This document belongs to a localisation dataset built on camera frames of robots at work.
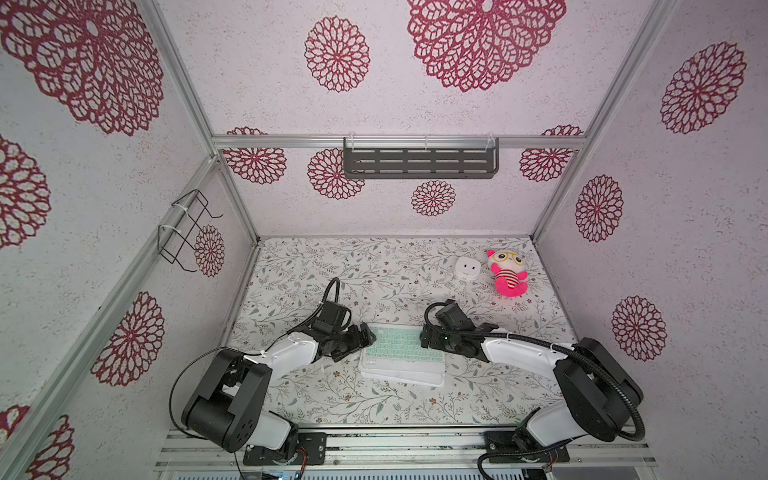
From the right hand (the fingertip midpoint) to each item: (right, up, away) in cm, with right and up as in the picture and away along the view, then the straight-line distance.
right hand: (428, 336), depth 91 cm
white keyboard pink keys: (-8, -11, -5) cm, 15 cm away
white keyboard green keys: (-9, -4, 0) cm, 10 cm away
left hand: (-19, -2, -1) cm, 19 cm away
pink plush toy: (+29, +21, +12) cm, 38 cm away
